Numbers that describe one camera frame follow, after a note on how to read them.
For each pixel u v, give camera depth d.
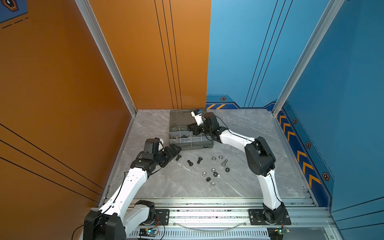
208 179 0.85
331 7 0.70
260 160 0.56
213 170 0.89
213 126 0.76
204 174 0.87
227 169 0.89
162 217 0.74
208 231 0.71
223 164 0.91
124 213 0.44
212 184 0.83
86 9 0.70
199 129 0.83
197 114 0.84
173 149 0.73
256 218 0.72
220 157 0.94
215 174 0.87
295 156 1.00
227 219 0.75
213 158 0.94
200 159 0.93
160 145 0.66
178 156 0.94
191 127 0.88
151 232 0.70
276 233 0.71
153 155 0.62
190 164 0.91
